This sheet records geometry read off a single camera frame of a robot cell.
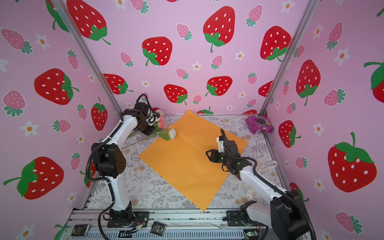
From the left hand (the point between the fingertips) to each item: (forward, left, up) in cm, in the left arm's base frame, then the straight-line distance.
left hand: (150, 130), depth 94 cm
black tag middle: (-51, -12, -12) cm, 54 cm away
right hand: (-16, -36, 0) cm, 39 cm away
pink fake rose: (+15, -3, -9) cm, 18 cm away
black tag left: (-52, +26, -13) cm, 59 cm away
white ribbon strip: (-15, -79, -15) cm, 81 cm away
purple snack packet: (+12, -76, -8) cm, 77 cm away
